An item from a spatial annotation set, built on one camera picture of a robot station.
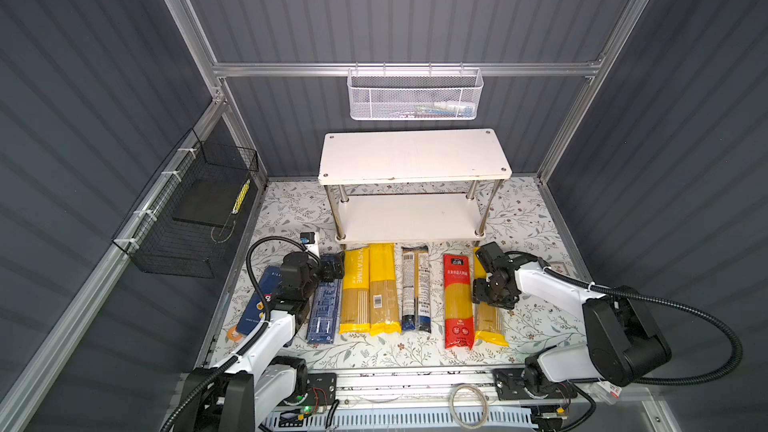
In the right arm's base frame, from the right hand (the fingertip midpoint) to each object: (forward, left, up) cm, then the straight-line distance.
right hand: (487, 300), depth 88 cm
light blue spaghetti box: (-5, +48, +3) cm, 48 cm away
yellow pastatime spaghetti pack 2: (-6, +2, +3) cm, 7 cm away
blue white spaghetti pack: (+2, +21, +2) cm, 22 cm away
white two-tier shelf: (+48, +21, -1) cm, 52 cm away
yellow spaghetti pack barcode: (-1, +31, +2) cm, 31 cm away
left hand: (+9, +46, +12) cm, 49 cm away
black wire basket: (+6, +80, +29) cm, 86 cm away
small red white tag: (-24, -24, +2) cm, 33 cm away
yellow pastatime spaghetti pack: (+1, +39, +2) cm, 39 cm away
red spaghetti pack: (-1, +9, +2) cm, 9 cm away
